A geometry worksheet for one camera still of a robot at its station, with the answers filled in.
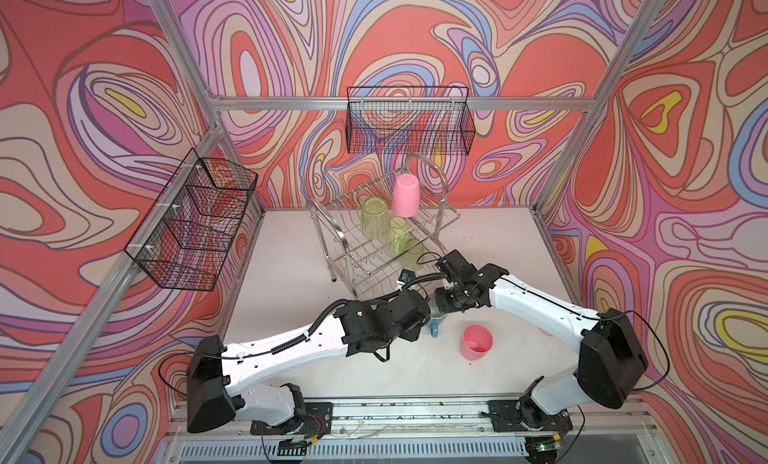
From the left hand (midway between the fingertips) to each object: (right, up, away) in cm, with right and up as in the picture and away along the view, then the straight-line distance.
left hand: (416, 314), depth 73 cm
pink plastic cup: (-2, +30, +3) cm, 30 cm away
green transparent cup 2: (-2, +16, -6) cm, 17 cm away
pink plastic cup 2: (+18, -11, +11) cm, 24 cm away
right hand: (+10, -2, +12) cm, 15 cm away
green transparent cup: (-10, +23, -2) cm, 26 cm away
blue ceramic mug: (+6, -5, +10) cm, 12 cm away
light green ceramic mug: (-4, +19, +23) cm, 30 cm away
